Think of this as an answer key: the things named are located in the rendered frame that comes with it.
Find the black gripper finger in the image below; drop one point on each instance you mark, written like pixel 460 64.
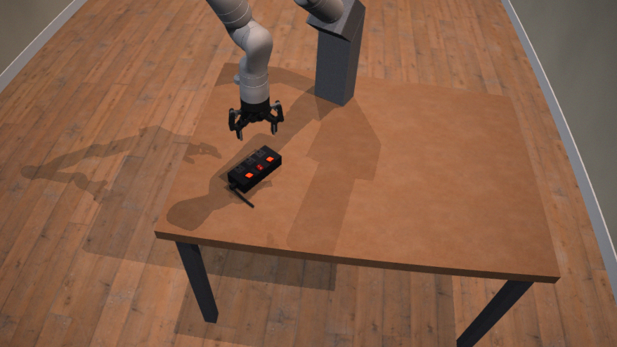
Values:
pixel 271 118
pixel 240 124

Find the black power strip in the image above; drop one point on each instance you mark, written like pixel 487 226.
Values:
pixel 253 170

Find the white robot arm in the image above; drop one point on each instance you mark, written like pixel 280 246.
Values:
pixel 257 41

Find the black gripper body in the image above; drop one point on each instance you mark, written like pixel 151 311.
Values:
pixel 247 109

